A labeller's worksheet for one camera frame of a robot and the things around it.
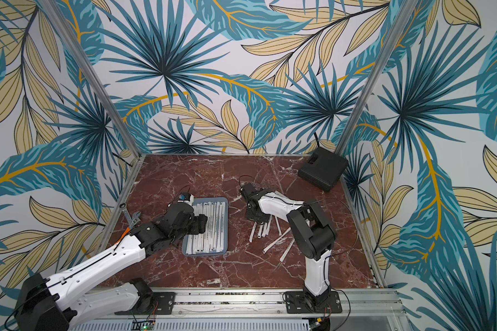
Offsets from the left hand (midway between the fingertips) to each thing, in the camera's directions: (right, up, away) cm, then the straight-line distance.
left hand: (198, 221), depth 80 cm
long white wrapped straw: (+21, -7, +11) cm, 25 cm away
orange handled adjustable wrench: (-32, -3, +12) cm, 34 cm away
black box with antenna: (+59, +22, +30) cm, 69 cm away
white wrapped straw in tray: (+4, -10, +8) cm, 13 cm away
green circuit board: (-15, -35, -9) cm, 39 cm away
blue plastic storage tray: (+10, -12, +6) cm, 17 cm away
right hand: (+22, -1, +16) cm, 27 cm away
